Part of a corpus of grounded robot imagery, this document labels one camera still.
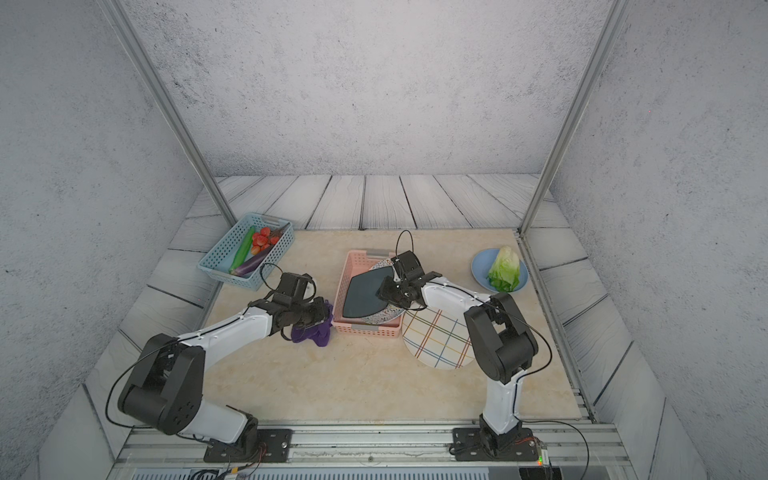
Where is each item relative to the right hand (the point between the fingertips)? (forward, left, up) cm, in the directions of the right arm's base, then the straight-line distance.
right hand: (379, 294), depth 92 cm
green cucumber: (+23, +52, -5) cm, 57 cm away
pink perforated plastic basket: (+15, +11, -4) cm, 19 cm away
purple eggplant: (+15, +47, -5) cm, 50 cm away
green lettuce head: (+12, -42, -4) cm, 44 cm away
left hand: (-6, +12, -1) cm, 14 cm away
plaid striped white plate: (-10, -17, -8) cm, 22 cm away
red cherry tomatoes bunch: (+25, +44, -2) cm, 51 cm away
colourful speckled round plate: (-5, -4, -2) cm, 7 cm away
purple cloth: (-11, +17, -2) cm, 20 cm away
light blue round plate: (+18, -36, -8) cm, 41 cm away
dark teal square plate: (+4, +7, -9) cm, 12 cm away
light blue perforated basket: (+24, +51, -6) cm, 57 cm away
